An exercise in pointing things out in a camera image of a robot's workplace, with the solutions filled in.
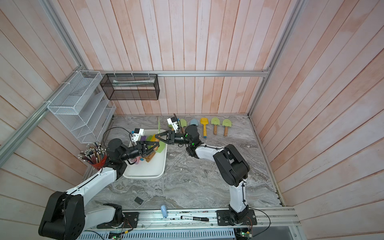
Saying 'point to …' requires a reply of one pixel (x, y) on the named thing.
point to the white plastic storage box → (155, 169)
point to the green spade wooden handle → (226, 122)
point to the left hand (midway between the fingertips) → (158, 147)
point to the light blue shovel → (194, 121)
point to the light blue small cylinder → (164, 211)
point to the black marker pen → (194, 218)
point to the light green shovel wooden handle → (215, 121)
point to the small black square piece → (139, 200)
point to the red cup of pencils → (95, 154)
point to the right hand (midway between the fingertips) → (156, 139)
